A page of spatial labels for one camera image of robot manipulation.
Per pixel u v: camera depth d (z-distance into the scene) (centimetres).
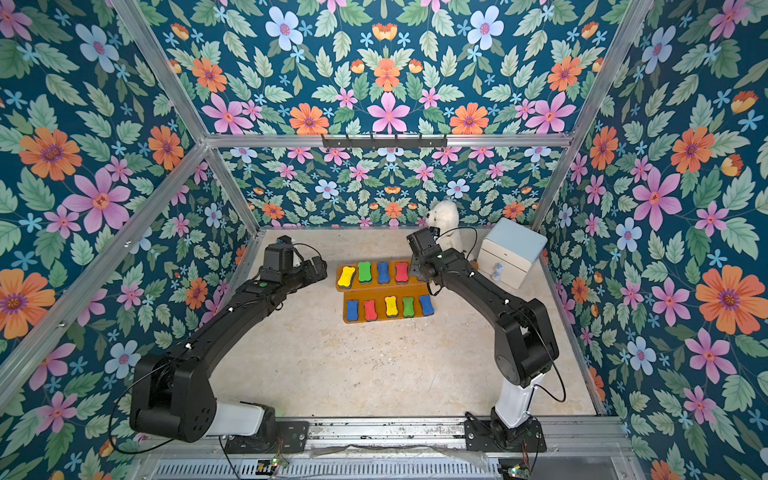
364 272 88
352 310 96
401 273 88
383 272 88
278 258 65
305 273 78
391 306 95
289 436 73
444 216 98
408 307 95
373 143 92
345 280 86
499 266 97
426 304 96
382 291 93
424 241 70
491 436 73
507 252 94
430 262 64
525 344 47
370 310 94
